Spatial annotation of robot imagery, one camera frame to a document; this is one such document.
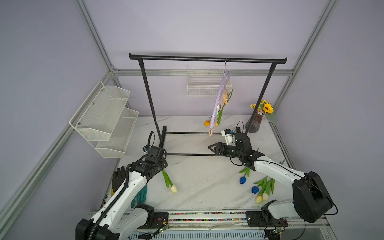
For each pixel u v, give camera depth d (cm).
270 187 83
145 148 70
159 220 74
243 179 86
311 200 42
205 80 96
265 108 89
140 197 80
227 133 77
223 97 76
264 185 84
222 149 73
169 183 77
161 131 107
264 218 66
